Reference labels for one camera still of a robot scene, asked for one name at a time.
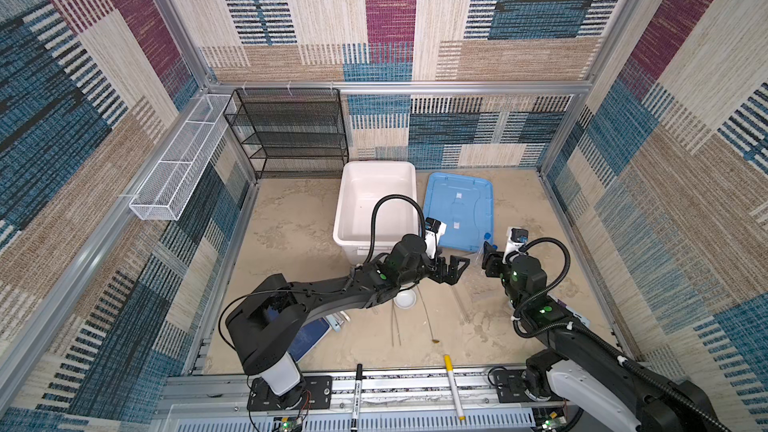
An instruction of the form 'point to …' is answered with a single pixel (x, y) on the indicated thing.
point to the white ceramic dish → (405, 299)
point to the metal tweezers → (396, 322)
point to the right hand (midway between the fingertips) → (495, 247)
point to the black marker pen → (357, 398)
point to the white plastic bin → (362, 184)
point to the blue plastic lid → (465, 204)
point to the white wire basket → (164, 194)
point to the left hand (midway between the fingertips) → (459, 254)
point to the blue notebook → (308, 338)
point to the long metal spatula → (428, 321)
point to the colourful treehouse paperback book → (584, 320)
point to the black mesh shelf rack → (290, 133)
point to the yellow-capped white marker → (448, 363)
